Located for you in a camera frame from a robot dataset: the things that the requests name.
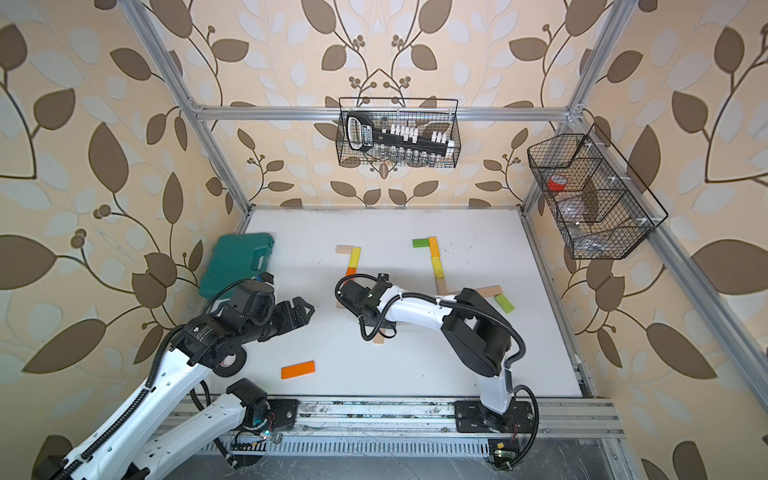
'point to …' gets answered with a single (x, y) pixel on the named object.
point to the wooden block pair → (378, 339)
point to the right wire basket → (601, 208)
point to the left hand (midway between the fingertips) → (299, 312)
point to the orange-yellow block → (434, 247)
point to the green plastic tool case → (234, 259)
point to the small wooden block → (344, 249)
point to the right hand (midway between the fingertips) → (376, 318)
